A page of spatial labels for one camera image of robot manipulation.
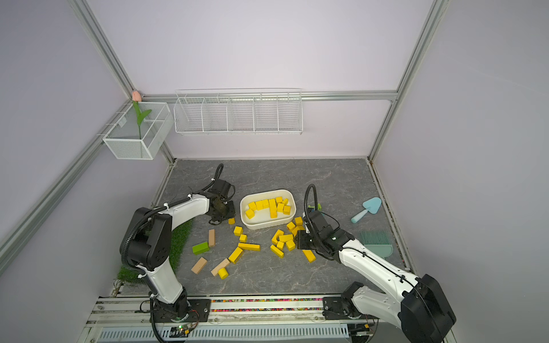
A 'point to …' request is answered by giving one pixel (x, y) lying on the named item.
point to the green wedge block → (200, 248)
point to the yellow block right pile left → (277, 251)
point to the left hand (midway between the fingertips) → (232, 215)
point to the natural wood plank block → (211, 238)
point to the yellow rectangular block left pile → (235, 254)
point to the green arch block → (319, 206)
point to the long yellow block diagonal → (309, 255)
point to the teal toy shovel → (372, 205)
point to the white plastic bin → (266, 209)
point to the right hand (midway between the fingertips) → (298, 236)
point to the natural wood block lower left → (199, 265)
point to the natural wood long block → (214, 271)
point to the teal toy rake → (377, 243)
